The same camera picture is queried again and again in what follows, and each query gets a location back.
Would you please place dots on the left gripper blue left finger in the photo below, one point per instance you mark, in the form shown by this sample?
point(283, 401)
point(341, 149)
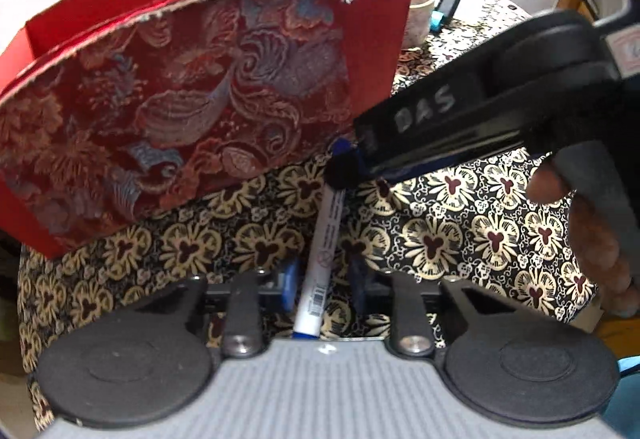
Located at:
point(289, 276)

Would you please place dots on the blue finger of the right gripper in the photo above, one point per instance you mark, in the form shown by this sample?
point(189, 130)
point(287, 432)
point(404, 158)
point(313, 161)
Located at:
point(342, 170)

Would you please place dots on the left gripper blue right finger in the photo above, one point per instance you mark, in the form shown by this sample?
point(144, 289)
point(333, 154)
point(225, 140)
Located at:
point(357, 275)

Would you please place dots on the blue whiteboard marker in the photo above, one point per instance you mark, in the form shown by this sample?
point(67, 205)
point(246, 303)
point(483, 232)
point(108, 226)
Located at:
point(317, 280)

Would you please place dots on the large printed tape roll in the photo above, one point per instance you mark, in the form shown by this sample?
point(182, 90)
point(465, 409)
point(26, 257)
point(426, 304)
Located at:
point(418, 23)

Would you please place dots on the person's right hand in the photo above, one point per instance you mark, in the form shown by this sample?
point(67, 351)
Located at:
point(593, 243)

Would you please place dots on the floral patterned tablecloth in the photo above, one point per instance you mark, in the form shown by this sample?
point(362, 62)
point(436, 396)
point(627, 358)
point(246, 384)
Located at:
point(473, 220)

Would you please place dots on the black box with white label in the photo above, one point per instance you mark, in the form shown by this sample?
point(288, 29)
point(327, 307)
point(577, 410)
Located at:
point(449, 8)

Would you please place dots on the red brocade storage box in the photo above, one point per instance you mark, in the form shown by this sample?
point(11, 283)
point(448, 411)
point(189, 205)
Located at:
point(114, 110)

